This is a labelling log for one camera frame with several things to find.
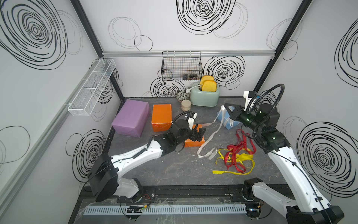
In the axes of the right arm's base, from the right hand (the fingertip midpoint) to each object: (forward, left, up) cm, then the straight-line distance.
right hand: (226, 105), depth 65 cm
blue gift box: (+12, -11, -32) cm, 36 cm away
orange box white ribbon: (-5, +16, -29) cm, 34 cm away
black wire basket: (+66, +23, -21) cm, 73 cm away
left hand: (-3, +11, -15) cm, 19 cm away
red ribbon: (-7, -13, -38) cm, 41 cm away
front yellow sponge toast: (+36, +2, -19) cm, 41 cm away
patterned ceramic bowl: (+42, +23, -35) cm, 60 cm away
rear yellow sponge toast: (+43, +5, -17) cm, 47 cm away
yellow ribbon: (-10, -15, -37) cm, 41 cm away
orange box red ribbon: (+13, +36, -29) cm, 48 cm away
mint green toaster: (+35, +8, -31) cm, 47 cm away
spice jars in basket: (+29, +16, -5) cm, 33 cm away
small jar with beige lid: (+29, +19, -32) cm, 47 cm away
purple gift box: (+9, +56, -25) cm, 62 cm away
